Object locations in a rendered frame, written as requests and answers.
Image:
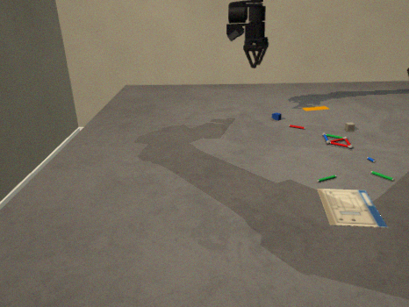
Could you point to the small cream cube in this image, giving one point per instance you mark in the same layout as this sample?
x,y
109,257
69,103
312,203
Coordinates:
x,y
350,126

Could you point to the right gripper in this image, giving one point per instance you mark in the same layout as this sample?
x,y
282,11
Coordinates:
x,y
259,34

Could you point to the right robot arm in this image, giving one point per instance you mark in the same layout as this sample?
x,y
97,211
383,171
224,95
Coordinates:
x,y
238,13

